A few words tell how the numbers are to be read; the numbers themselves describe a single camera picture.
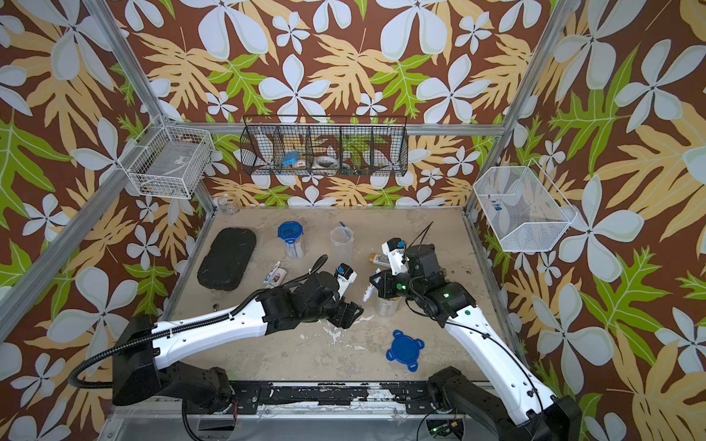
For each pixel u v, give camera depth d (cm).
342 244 94
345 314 64
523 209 83
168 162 86
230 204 122
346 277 66
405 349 83
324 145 98
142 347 41
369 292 73
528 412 38
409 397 74
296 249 101
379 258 101
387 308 86
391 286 64
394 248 66
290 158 95
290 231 96
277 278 96
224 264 94
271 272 99
